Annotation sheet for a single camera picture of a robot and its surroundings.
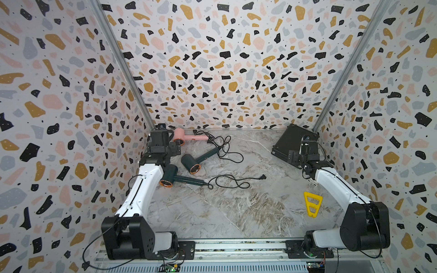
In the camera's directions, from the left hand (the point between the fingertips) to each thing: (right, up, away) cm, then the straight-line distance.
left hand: (167, 144), depth 82 cm
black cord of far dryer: (+26, +1, +29) cm, 39 cm away
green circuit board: (+5, -52, -11) cm, 53 cm away
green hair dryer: (+9, -12, +13) cm, 20 cm away
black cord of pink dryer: (+18, +2, +32) cm, 36 cm away
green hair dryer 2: (-3, -17, +13) cm, 22 cm away
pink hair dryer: (-3, +6, +31) cm, 32 cm away
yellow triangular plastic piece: (+71, -31, +4) cm, 78 cm away
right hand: (+68, -5, +7) cm, 68 cm away
